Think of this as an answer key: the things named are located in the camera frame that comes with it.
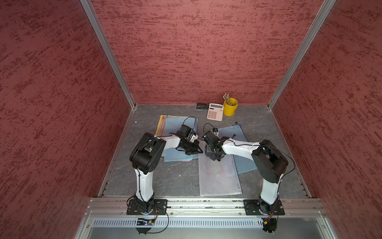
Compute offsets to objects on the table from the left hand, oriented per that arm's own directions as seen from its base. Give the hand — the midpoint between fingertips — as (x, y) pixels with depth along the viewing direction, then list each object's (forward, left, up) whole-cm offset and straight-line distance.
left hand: (202, 153), depth 91 cm
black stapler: (+41, -1, 0) cm, 41 cm away
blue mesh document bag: (+22, +22, -1) cm, 31 cm away
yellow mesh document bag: (+22, +30, -1) cm, 37 cm away
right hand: (+5, -8, -2) cm, 9 cm away
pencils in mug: (+37, -18, +13) cm, 44 cm away
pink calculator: (+35, -11, 0) cm, 37 cm away
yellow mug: (+36, -22, +6) cm, 43 cm away
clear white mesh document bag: (-14, -9, -1) cm, 17 cm away
